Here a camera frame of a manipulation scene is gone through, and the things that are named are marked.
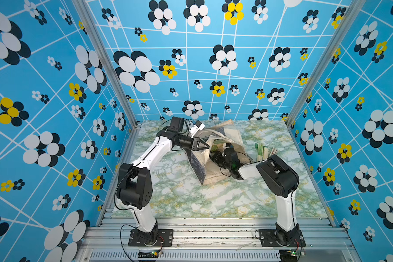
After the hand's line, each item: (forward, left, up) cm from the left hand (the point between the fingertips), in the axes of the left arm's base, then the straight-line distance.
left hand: (209, 146), depth 80 cm
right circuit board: (-42, -34, -23) cm, 59 cm away
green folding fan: (+15, -34, -21) cm, 42 cm away
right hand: (+8, -2, -18) cm, 20 cm away
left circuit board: (-42, +27, -24) cm, 55 cm away
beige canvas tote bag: (-3, 0, -20) cm, 20 cm away
